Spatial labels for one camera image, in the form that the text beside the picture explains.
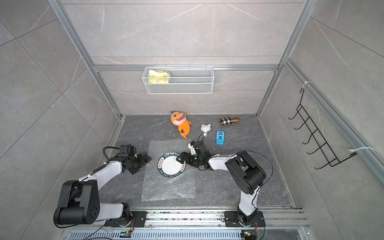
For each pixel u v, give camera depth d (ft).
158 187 2.75
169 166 2.98
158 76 2.88
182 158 2.68
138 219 2.41
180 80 3.30
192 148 2.83
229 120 3.71
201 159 2.44
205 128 3.52
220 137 3.39
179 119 3.52
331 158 1.96
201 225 2.39
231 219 2.39
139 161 2.67
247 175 1.61
